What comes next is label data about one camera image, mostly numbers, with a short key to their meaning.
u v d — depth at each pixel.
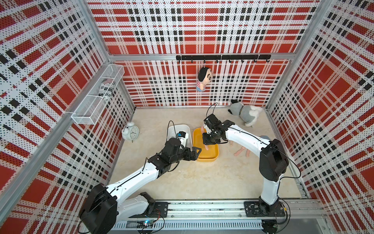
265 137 1.02
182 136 0.72
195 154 0.71
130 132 0.95
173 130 1.02
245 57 0.90
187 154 0.70
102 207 0.40
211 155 0.90
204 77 0.91
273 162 0.49
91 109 0.93
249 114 1.04
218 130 0.64
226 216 0.73
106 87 0.74
